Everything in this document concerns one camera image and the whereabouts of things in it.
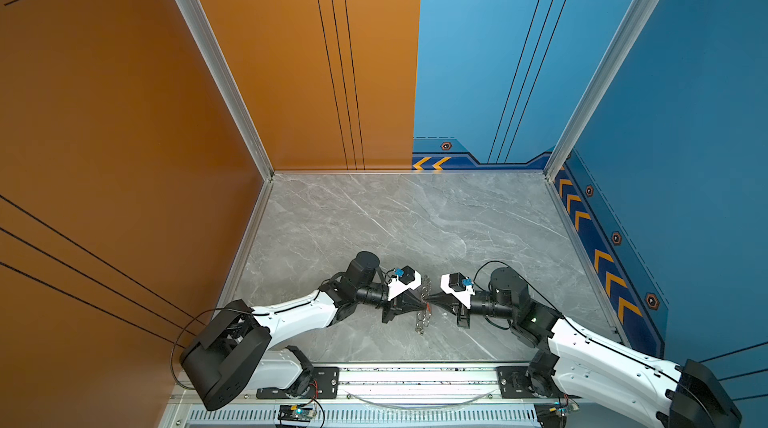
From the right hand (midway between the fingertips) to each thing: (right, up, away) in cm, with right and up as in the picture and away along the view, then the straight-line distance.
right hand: (428, 298), depth 72 cm
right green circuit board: (+30, -27, -1) cm, 41 cm away
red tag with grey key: (0, -2, +1) cm, 2 cm away
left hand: (-1, -3, +3) cm, 4 cm away
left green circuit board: (-32, -27, -1) cm, 42 cm away
